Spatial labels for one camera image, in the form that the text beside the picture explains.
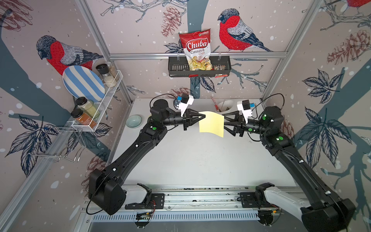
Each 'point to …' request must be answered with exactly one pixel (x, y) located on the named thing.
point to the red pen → (215, 105)
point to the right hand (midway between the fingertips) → (221, 119)
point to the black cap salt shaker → (109, 80)
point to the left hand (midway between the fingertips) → (206, 115)
